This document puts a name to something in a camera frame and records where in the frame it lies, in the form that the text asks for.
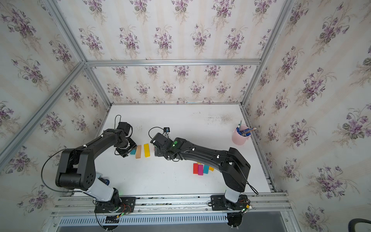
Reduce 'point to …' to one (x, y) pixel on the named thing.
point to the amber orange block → (211, 168)
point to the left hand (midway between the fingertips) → (134, 150)
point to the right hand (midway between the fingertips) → (164, 149)
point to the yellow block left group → (147, 150)
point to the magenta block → (200, 169)
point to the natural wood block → (138, 152)
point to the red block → (195, 168)
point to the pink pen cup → (239, 139)
